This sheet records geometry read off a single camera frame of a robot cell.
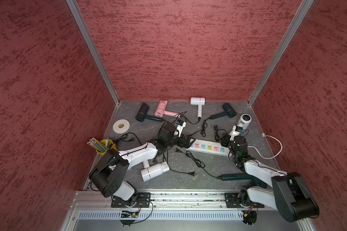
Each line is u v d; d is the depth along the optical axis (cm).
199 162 85
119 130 103
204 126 104
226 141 79
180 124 76
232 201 73
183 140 74
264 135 103
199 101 114
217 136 97
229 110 110
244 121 97
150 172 78
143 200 73
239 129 77
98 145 80
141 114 106
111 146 83
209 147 92
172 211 72
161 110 109
